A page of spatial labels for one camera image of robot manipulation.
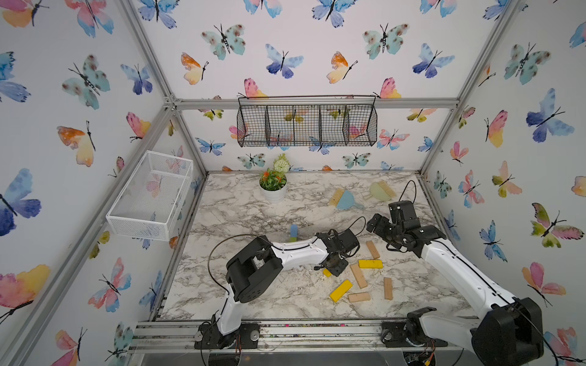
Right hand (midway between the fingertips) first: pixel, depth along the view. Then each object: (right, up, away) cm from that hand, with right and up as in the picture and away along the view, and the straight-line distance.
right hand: (378, 225), depth 83 cm
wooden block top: (+1, -11, +9) cm, 14 cm away
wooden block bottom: (-7, -25, -1) cm, 26 cm away
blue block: (-31, -4, +15) cm, 35 cm away
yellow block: (-19, -16, -4) cm, 25 cm away
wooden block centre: (-6, -19, +3) cm, 20 cm away
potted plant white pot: (-40, +17, +12) cm, 45 cm away
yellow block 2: (-14, -23, -1) cm, 27 cm away
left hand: (-14, -15, +4) cm, 21 cm away
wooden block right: (+3, -23, -1) cm, 23 cm away
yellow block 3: (-1, -16, +6) cm, 17 cm away
